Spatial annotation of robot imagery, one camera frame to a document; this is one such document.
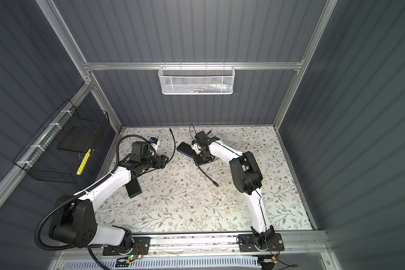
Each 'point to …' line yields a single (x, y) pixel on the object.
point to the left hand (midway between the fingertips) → (162, 157)
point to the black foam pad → (78, 137)
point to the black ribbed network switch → (187, 149)
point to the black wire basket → (63, 149)
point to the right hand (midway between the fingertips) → (198, 163)
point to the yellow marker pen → (86, 156)
